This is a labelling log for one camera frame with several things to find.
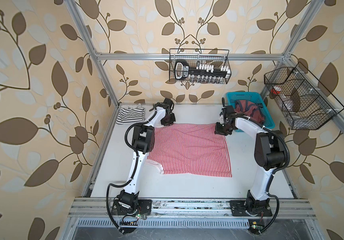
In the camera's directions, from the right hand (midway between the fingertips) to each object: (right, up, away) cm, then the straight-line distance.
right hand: (217, 133), depth 97 cm
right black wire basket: (+37, +16, -24) cm, 47 cm away
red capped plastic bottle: (+32, +27, -10) cm, 43 cm away
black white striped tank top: (-64, +12, +14) cm, 66 cm away
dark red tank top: (+26, +17, +10) cm, 32 cm away
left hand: (-30, +8, +10) cm, 32 cm away
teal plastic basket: (+34, +26, +17) cm, 47 cm away
